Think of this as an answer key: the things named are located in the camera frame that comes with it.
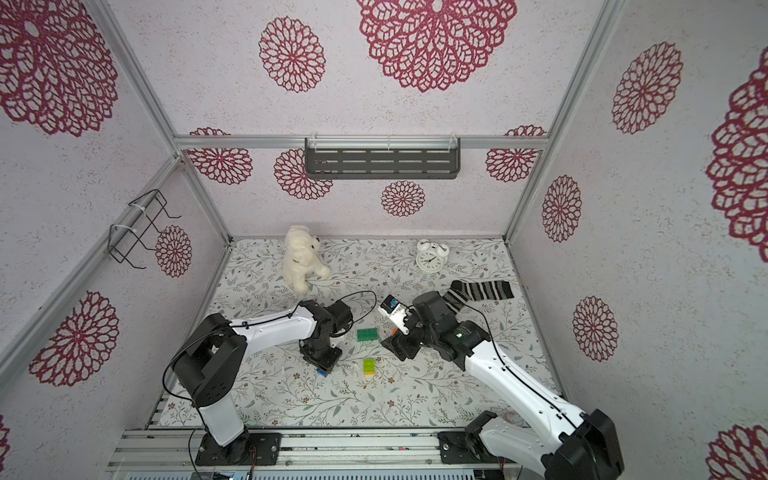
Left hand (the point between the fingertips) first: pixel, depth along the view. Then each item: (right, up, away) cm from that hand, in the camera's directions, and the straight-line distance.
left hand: (323, 368), depth 86 cm
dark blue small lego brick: (0, -1, -1) cm, 2 cm away
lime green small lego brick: (+13, +1, -1) cm, 13 cm away
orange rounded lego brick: (+20, +15, -18) cm, 31 cm away
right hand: (+19, +13, -9) cm, 25 cm away
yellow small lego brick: (+13, -1, 0) cm, 13 cm away
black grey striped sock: (+45, +20, +18) cm, 52 cm away
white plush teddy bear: (-8, +32, +7) cm, 34 cm away
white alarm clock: (+34, +33, +18) cm, 51 cm away
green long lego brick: (+12, +8, +6) cm, 16 cm away
